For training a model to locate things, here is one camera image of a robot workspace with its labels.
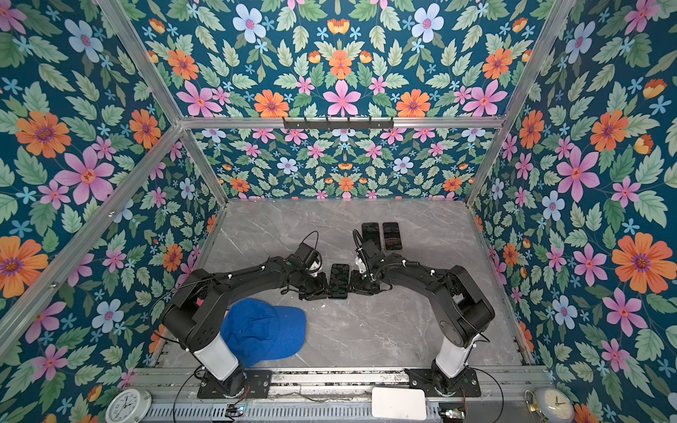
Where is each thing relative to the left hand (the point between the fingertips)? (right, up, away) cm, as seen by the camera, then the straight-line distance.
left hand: (336, 290), depth 86 cm
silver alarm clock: (+59, -25, -19) cm, 67 cm away
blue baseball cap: (-24, -12, -4) cm, 27 cm away
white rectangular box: (+18, -24, -19) cm, 36 cm away
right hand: (+4, 0, +3) cm, 5 cm away
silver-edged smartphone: (+13, +19, +24) cm, 33 cm away
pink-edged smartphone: (+22, +17, +22) cm, 35 cm away
